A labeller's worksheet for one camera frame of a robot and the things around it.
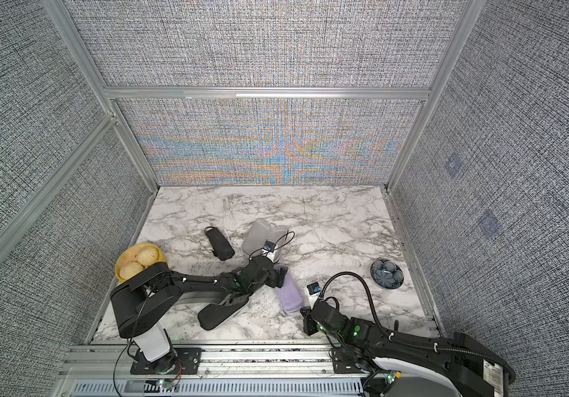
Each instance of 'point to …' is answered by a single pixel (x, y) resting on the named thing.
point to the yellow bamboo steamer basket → (136, 257)
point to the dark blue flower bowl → (387, 274)
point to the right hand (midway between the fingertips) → (299, 308)
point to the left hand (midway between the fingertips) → (282, 264)
